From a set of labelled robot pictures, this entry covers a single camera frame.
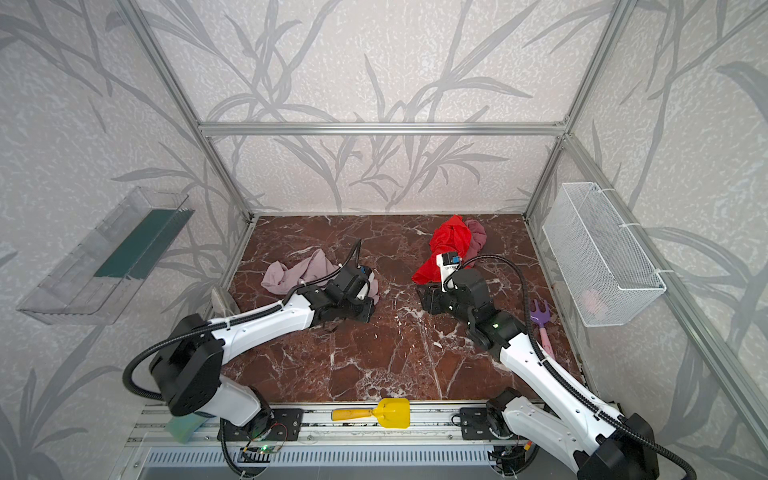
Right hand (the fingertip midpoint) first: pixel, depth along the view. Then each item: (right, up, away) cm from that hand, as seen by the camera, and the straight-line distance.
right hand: (424, 277), depth 77 cm
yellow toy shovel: (-9, -34, -3) cm, 35 cm away
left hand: (-13, -8, +9) cm, 18 cm away
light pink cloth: (-46, -2, +19) cm, 50 cm away
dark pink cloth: (+21, +10, +27) cm, 36 cm away
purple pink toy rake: (+37, -14, +14) cm, 42 cm away
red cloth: (+11, +11, +22) cm, 26 cm away
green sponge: (-59, -36, -6) cm, 69 cm away
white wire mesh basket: (+37, +3, -17) cm, 41 cm away
